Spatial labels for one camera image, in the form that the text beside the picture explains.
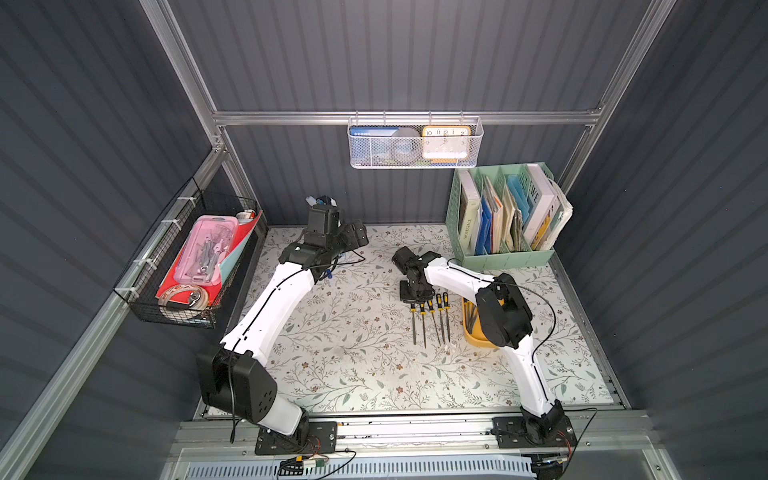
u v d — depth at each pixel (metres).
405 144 0.90
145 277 0.62
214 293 0.68
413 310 0.96
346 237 0.72
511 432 0.73
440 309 0.97
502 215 0.94
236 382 0.41
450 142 0.89
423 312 0.96
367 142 0.84
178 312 0.61
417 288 0.85
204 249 0.72
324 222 0.59
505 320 0.59
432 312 0.96
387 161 0.89
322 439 0.74
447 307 0.97
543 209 0.96
